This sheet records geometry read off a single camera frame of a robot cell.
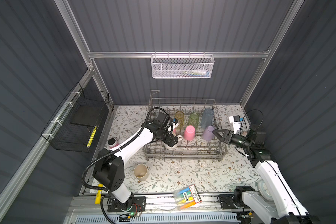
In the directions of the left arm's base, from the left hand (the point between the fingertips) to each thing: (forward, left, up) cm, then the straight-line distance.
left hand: (171, 137), depth 85 cm
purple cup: (+2, -24, -2) cm, 24 cm away
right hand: (-7, -23, +12) cm, 27 cm away
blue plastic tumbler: (+14, -26, -2) cm, 29 cm away
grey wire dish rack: (-4, -17, -10) cm, 20 cm away
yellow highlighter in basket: (-6, +40, +13) cm, 43 cm away
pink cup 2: (+3, -12, -1) cm, 13 cm away
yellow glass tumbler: (+16, -7, +3) cm, 18 cm away
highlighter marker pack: (-31, -7, -11) cm, 34 cm away
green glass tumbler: (+14, -17, -1) cm, 22 cm away
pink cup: (-3, -1, +12) cm, 12 cm away
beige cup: (-16, +19, -12) cm, 28 cm away
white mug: (0, -5, -2) cm, 6 cm away
